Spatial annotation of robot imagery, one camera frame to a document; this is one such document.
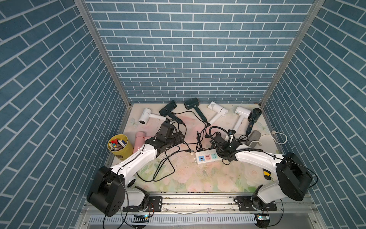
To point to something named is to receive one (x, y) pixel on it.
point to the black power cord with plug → (198, 147)
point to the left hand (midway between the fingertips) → (183, 138)
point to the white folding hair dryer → (218, 109)
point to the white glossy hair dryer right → (243, 113)
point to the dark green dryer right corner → (253, 116)
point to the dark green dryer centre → (194, 102)
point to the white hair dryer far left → (146, 114)
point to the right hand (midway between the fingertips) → (225, 147)
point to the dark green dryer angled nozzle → (167, 111)
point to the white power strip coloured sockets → (207, 156)
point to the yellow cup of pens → (119, 146)
